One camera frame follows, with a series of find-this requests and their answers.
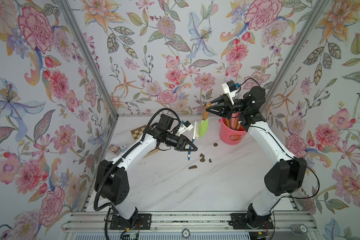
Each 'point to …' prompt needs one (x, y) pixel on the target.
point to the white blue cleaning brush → (196, 135)
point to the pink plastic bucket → (230, 136)
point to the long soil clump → (193, 166)
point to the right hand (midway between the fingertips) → (205, 108)
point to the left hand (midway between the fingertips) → (195, 150)
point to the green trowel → (204, 124)
